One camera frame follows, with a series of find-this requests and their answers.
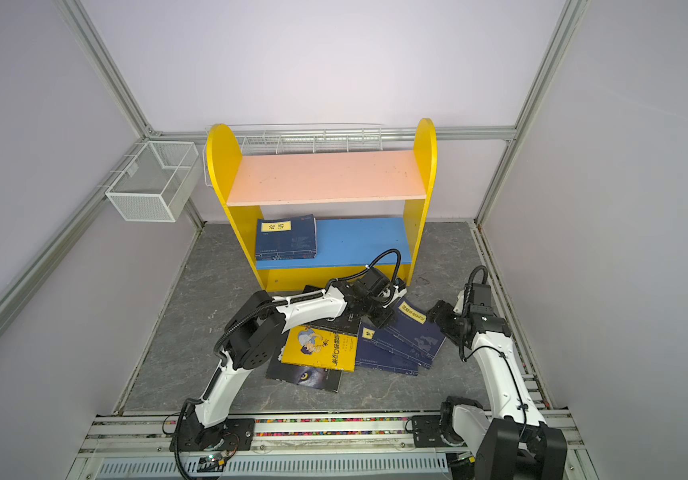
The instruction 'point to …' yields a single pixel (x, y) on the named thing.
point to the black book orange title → (347, 322)
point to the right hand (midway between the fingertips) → (438, 321)
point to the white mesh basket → (158, 184)
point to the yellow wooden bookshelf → (322, 219)
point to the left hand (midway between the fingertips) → (393, 320)
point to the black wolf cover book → (307, 375)
